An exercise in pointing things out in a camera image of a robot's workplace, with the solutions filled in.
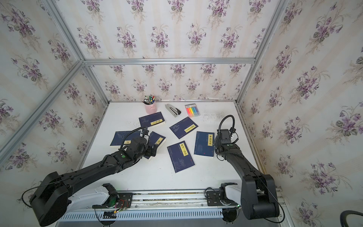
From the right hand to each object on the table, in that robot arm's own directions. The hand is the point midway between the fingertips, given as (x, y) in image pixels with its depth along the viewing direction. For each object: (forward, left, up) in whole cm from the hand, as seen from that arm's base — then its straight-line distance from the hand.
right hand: (226, 142), depth 89 cm
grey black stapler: (+29, +35, -3) cm, 45 cm away
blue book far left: (+6, +73, -5) cm, 73 cm away
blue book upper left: (+21, +52, -4) cm, 57 cm away
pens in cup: (+33, +55, +5) cm, 64 cm away
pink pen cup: (+27, +53, +2) cm, 60 cm away
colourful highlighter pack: (+33, +21, -6) cm, 39 cm away
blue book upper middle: (+15, +28, -5) cm, 32 cm away
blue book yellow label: (-8, +29, -6) cm, 31 cm away
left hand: (-4, +47, +3) cm, 47 cm away
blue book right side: (+1, +14, -4) cm, 14 cm away
